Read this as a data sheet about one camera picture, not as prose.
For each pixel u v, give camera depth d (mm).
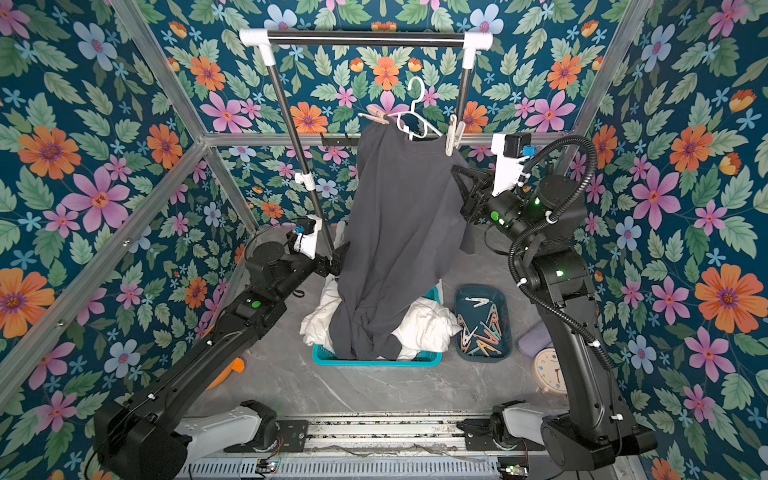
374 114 595
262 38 538
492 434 732
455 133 480
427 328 799
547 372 825
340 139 907
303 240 594
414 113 548
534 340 866
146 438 371
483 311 964
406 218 587
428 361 857
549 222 357
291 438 735
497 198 454
